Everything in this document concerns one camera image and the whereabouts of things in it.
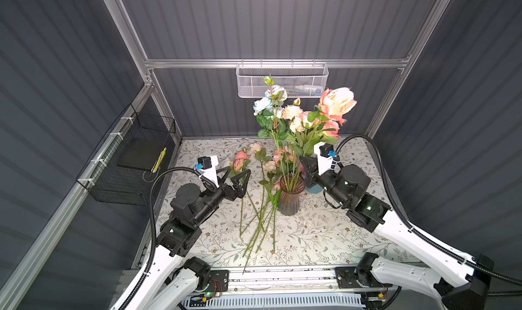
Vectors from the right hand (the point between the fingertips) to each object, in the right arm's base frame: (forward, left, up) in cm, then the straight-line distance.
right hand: (306, 156), depth 65 cm
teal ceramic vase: (-11, -2, -3) cm, 11 cm away
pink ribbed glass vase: (0, +3, -19) cm, 20 cm away
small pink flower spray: (+26, +6, -31) cm, 40 cm away
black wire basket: (0, +64, -7) cm, 64 cm away
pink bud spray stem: (-1, +24, -37) cm, 44 cm away
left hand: (-6, +20, -1) cm, 21 cm away
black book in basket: (+6, +59, -5) cm, 59 cm away
